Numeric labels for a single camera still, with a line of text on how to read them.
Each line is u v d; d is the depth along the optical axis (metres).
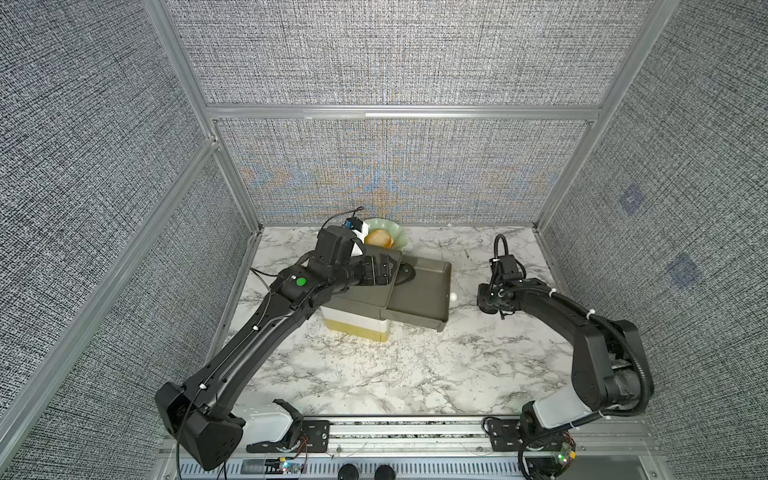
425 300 0.81
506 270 0.73
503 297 0.67
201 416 0.37
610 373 0.45
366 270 0.61
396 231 1.12
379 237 1.06
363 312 0.79
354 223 0.62
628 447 0.73
